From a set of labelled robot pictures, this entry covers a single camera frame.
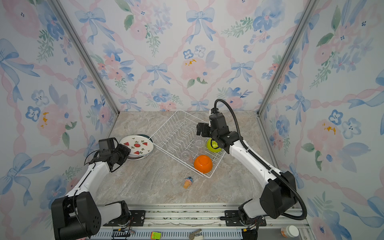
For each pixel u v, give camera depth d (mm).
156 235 676
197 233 703
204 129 717
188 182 831
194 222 735
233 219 731
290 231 646
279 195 413
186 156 883
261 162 463
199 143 900
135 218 742
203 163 858
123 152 776
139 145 947
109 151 660
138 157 915
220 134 598
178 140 1012
